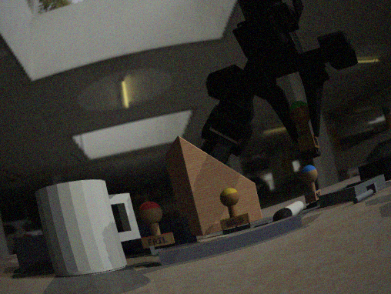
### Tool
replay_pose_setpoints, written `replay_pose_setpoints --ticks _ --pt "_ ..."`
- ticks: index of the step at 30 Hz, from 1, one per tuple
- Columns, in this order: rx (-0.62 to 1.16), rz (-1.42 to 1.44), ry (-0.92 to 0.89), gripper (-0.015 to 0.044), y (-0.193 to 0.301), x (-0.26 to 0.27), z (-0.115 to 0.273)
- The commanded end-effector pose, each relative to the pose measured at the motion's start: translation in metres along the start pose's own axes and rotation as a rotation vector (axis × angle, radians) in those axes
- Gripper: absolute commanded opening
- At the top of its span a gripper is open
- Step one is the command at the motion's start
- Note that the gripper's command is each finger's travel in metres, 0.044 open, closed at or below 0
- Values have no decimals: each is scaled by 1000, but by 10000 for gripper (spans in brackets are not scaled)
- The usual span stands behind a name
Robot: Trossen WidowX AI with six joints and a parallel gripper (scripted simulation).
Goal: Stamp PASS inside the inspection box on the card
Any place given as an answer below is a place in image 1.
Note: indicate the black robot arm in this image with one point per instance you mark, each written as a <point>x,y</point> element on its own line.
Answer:
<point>234,120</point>

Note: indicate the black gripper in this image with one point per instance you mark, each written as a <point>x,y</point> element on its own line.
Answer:
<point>232,84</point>

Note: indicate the wooden hand stamp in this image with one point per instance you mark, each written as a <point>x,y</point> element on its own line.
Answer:
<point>151,213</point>

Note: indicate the brown hand stamp with blue knob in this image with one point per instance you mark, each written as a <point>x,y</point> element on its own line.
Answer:
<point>308,176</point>

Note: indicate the grey mug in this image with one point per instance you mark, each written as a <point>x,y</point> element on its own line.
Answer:
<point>79,227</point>

